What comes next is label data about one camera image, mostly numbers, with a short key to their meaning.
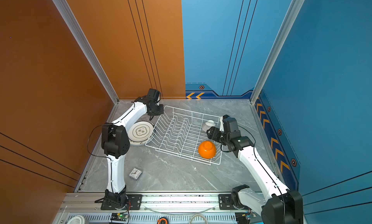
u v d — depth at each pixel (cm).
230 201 73
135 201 74
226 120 61
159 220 67
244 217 71
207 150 85
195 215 69
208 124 96
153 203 75
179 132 94
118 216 71
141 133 96
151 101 76
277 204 38
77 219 64
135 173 81
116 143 56
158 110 88
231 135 60
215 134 70
